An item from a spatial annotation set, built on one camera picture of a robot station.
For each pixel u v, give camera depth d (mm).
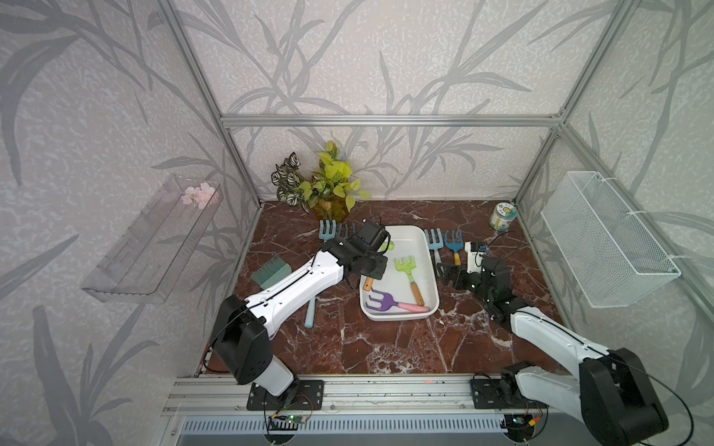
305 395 726
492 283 659
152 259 691
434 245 1050
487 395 731
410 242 1036
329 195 988
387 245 658
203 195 767
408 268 990
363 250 598
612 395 403
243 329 411
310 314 866
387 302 906
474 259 739
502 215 1050
